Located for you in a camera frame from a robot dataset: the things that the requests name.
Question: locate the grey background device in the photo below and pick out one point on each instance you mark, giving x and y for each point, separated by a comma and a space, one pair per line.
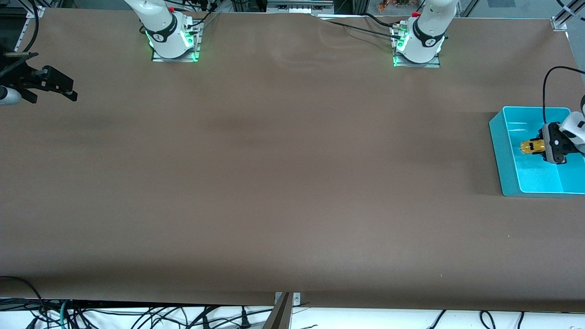
299, 7

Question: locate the small metal edge bracket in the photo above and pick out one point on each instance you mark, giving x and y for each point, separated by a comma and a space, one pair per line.
296, 299

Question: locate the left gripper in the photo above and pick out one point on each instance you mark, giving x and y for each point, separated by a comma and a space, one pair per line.
554, 142

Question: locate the orange background clutter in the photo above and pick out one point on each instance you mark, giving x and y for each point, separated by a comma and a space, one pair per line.
393, 4

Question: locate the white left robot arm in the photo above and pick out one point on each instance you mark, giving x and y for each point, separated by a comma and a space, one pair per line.
427, 32

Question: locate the teal plastic bin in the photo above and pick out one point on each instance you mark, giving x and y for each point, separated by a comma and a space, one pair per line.
534, 178

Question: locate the dark metal strut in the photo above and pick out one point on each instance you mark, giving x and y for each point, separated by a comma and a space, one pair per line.
279, 315

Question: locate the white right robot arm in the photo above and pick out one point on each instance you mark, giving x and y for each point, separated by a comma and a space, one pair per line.
164, 32

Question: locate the yellow toy beetle car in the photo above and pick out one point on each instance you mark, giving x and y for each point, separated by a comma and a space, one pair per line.
528, 147

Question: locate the aluminium frame profile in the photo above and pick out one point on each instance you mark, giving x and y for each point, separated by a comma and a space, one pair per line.
27, 27
569, 23

